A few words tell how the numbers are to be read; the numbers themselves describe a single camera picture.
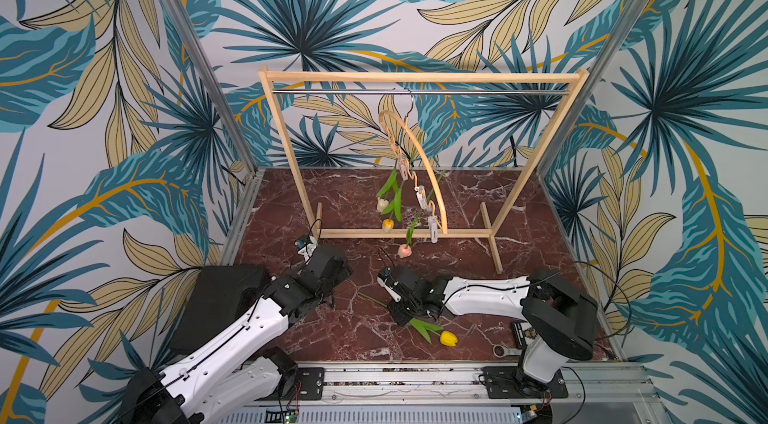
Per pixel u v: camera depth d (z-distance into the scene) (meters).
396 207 0.83
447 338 0.79
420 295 0.66
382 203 0.92
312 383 0.73
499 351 0.79
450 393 0.73
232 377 0.55
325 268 0.58
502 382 0.73
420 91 0.98
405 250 0.82
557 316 0.45
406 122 1.01
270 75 0.54
